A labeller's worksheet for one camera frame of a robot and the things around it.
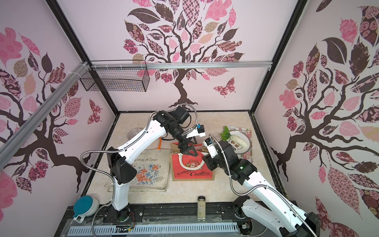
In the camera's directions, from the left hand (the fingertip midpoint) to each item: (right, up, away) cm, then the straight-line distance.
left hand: (194, 149), depth 73 cm
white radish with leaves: (+23, +5, +30) cm, 38 cm away
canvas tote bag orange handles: (-25, -14, +15) cm, 32 cm away
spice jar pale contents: (+4, -30, 0) cm, 30 cm away
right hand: (+7, -3, +2) cm, 8 cm away
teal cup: (-53, -27, -3) cm, 59 cm away
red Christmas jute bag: (-5, -10, +4) cm, 12 cm away
